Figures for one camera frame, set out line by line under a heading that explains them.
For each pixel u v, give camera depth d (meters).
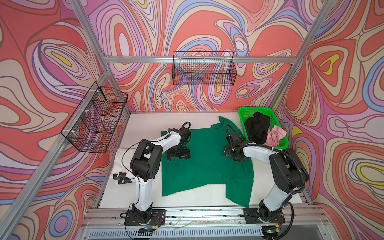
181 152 0.83
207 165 0.91
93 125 0.79
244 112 1.12
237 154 0.71
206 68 0.96
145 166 0.53
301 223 0.74
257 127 1.00
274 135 0.99
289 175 0.48
